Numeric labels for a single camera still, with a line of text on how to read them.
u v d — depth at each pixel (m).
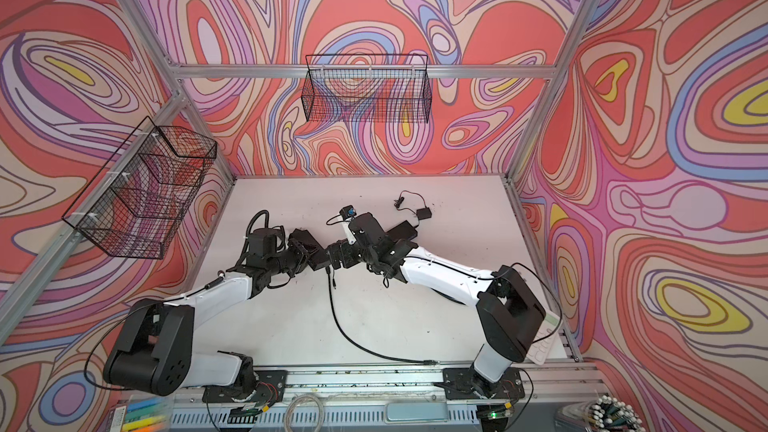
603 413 0.56
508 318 0.44
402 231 1.02
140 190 0.69
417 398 0.72
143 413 0.70
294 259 0.79
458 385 0.73
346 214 0.72
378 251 0.62
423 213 1.08
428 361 0.77
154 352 0.43
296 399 0.71
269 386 0.73
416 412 0.68
